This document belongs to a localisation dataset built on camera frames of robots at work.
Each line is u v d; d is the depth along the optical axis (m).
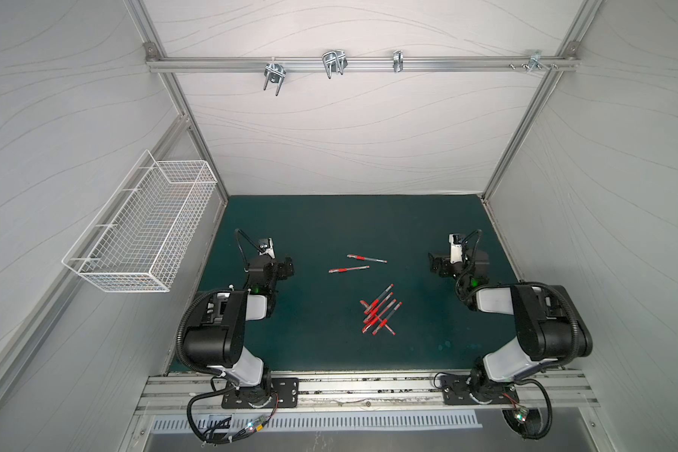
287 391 0.74
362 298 0.91
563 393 0.75
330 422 0.70
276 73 0.80
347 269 0.98
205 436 0.67
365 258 1.01
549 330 0.46
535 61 0.77
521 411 0.72
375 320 0.86
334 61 0.77
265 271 0.72
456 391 0.74
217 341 0.45
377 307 0.88
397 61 0.78
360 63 0.79
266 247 0.81
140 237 0.69
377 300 0.89
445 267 0.86
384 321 0.86
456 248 0.84
